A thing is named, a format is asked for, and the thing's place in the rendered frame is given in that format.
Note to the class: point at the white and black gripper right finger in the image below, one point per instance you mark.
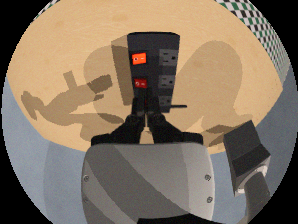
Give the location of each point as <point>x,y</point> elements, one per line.
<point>164,131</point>

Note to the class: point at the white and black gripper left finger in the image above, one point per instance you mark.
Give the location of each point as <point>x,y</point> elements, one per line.
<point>126,133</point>

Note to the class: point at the black power strip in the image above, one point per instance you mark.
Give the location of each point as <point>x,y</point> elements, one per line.
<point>153,58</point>

